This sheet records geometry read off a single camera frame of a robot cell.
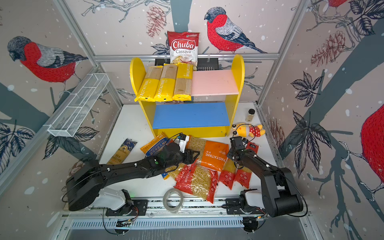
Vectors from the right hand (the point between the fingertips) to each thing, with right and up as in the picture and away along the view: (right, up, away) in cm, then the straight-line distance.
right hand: (232, 156), depth 91 cm
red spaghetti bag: (-5, -7, -10) cm, 13 cm away
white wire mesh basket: (-86, +22, -20) cm, 91 cm away
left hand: (-22, +6, -14) cm, 27 cm away
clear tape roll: (-35, -19, -21) cm, 45 cm away
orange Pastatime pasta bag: (-13, +2, -3) cm, 13 cm away
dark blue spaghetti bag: (-68, +2, +1) cm, 69 cm away
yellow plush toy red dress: (+9, +16, +3) cm, 19 cm away
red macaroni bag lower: (-24, -8, -13) cm, 28 cm away
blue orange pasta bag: (-49, +7, +1) cm, 49 cm away
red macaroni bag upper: (-29, -6, -12) cm, 32 cm away
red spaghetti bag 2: (+4, -8, -10) cm, 13 cm away
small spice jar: (+16, +26, +12) cm, 33 cm away
